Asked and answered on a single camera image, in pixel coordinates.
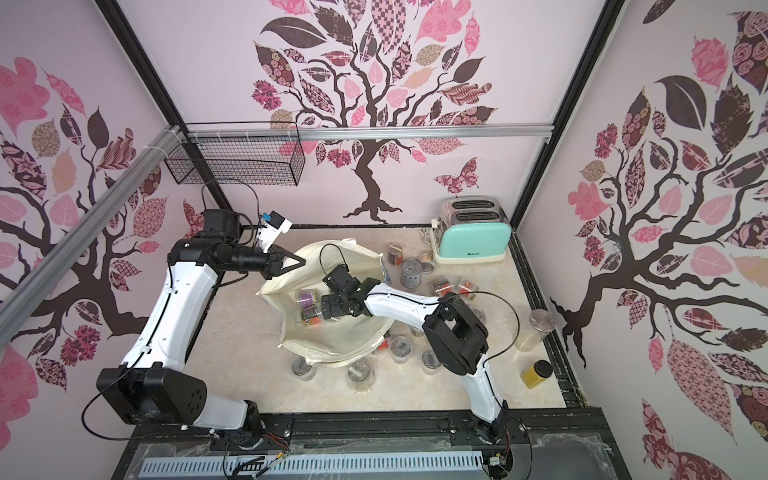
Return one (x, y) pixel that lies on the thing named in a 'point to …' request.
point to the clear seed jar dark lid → (401, 349)
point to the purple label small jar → (306, 297)
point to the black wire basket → (238, 154)
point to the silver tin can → (411, 269)
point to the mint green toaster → (471, 231)
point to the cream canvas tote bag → (338, 341)
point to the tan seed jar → (428, 263)
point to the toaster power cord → (426, 236)
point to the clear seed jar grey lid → (303, 370)
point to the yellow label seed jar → (535, 374)
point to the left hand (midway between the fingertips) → (298, 267)
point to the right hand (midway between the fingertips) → (336, 302)
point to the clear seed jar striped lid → (360, 374)
